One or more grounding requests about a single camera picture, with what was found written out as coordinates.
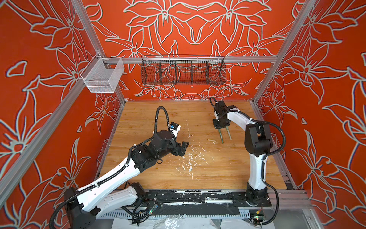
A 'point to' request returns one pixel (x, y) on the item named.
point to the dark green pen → (221, 136)
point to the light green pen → (227, 128)
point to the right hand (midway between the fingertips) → (218, 124)
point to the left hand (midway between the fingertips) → (181, 138)
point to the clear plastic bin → (102, 75)
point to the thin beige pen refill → (211, 140)
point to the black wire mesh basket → (183, 70)
